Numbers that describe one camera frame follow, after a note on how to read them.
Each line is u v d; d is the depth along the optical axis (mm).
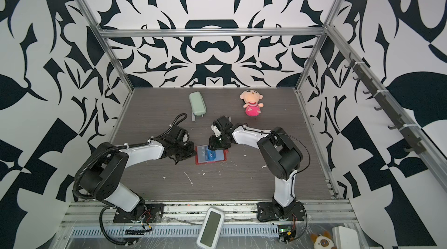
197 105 1087
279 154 495
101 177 449
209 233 658
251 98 1073
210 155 892
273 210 661
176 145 738
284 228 724
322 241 661
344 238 661
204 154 909
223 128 751
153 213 743
